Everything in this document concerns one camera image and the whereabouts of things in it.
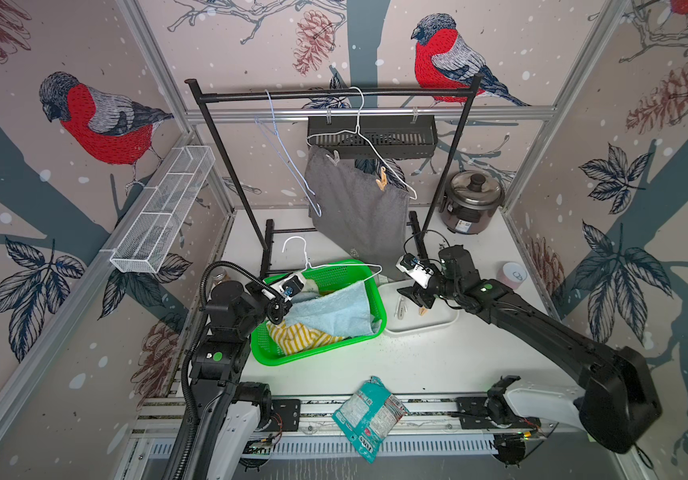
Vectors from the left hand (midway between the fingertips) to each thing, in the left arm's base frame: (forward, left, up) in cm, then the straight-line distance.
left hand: (290, 265), depth 71 cm
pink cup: (+11, -67, -22) cm, 71 cm away
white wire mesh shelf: (+16, +36, +4) cm, 40 cm away
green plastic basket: (+9, -20, -18) cm, 28 cm away
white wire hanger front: (+12, -8, -19) cm, 23 cm away
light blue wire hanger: (+51, +12, +1) cm, 53 cm away
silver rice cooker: (+33, -56, -9) cm, 65 cm away
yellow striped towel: (-10, +1, -20) cm, 23 cm away
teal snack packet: (-28, -20, -24) cm, 42 cm away
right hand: (+4, -30, -12) cm, 33 cm away
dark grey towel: (+22, -19, -7) cm, 30 cm away
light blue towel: (-3, -13, -19) cm, 23 cm away
